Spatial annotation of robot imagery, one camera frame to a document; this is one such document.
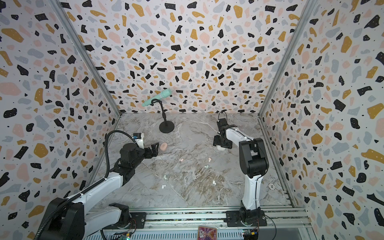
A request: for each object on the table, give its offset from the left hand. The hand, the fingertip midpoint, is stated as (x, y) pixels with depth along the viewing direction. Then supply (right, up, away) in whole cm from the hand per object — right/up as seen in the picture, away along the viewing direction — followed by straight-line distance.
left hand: (153, 141), depth 84 cm
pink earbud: (+15, -13, +10) cm, 22 cm away
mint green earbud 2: (+6, -21, +3) cm, 22 cm away
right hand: (+40, -2, +16) cm, 43 cm away
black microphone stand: (+1, +8, +28) cm, 30 cm away
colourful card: (+30, -42, -15) cm, 53 cm away
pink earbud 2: (+33, -13, +11) cm, 37 cm away
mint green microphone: (+7, +28, +2) cm, 29 cm away
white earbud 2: (+35, -24, +1) cm, 42 cm away
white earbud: (+6, -26, -1) cm, 26 cm away
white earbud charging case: (+40, -6, +15) cm, 43 cm away
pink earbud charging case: (+2, -5, +15) cm, 16 cm away
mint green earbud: (+30, -16, +8) cm, 35 cm away
